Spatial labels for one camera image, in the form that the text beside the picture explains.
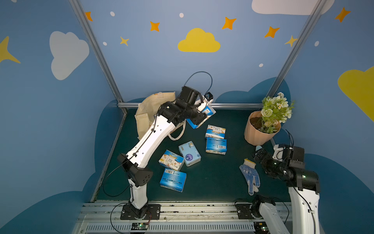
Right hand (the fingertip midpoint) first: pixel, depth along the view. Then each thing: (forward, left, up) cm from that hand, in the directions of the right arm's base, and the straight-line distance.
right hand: (259, 157), depth 71 cm
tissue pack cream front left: (+2, +46, -15) cm, 48 cm away
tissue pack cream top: (+26, +19, -16) cm, 36 cm away
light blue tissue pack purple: (+9, +35, -16) cm, 40 cm away
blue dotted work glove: (-2, -3, -21) cm, 21 cm away
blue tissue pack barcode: (+14, +18, -15) cm, 28 cm away
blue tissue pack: (-9, +43, -14) cm, 46 cm away
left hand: (+17, +29, +15) cm, 37 cm away
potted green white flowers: (+25, -10, -5) cm, 27 cm away
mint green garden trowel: (+18, -11, -21) cm, 30 cm away
